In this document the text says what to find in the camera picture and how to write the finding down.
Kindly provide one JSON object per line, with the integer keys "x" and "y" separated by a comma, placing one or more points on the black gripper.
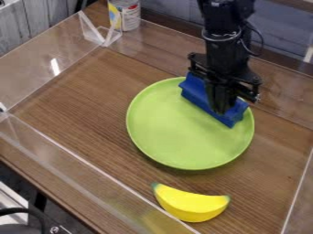
{"x": 227, "y": 83}

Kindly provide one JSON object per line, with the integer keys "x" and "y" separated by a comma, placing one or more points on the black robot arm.
{"x": 228, "y": 31}

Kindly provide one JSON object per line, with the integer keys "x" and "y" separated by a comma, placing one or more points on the yellow toy banana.
{"x": 189, "y": 206}

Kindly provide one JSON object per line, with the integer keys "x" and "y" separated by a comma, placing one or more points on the clear acrylic enclosure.
{"x": 66, "y": 88}

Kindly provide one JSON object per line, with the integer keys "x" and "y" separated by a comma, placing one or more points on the white can with label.
{"x": 125, "y": 14}

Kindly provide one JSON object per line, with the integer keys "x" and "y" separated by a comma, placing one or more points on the green round plate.
{"x": 177, "y": 134}

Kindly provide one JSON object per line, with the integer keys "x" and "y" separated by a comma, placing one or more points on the blue star-shaped block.
{"x": 195, "y": 93}

